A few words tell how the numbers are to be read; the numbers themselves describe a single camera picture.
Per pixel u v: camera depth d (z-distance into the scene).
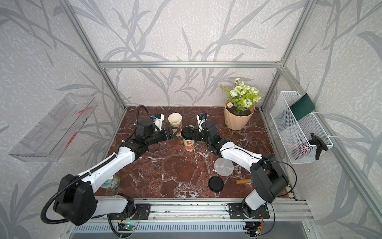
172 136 0.72
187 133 0.83
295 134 0.86
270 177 0.45
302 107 0.68
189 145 0.88
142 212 0.73
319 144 0.55
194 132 0.75
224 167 0.89
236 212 0.73
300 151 0.63
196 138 0.76
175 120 0.95
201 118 0.74
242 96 0.84
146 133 0.64
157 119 0.74
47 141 0.64
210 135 0.65
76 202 0.41
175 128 0.77
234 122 0.97
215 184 0.81
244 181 0.83
